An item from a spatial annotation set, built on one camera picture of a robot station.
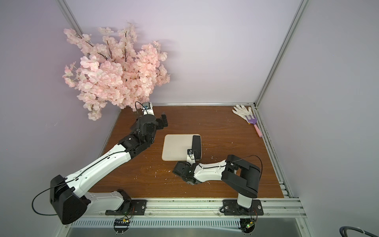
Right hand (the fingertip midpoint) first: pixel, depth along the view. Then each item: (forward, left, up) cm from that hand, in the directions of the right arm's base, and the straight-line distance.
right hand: (190, 162), depth 89 cm
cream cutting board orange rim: (+11, +11, 0) cm, 15 cm away
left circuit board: (-32, +34, -4) cm, 47 cm away
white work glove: (+42, -40, 0) cm, 58 cm away
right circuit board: (-30, -29, -2) cm, 42 cm away
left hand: (+14, +17, +30) cm, 37 cm away
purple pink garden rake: (+33, -46, 0) cm, 56 cm away
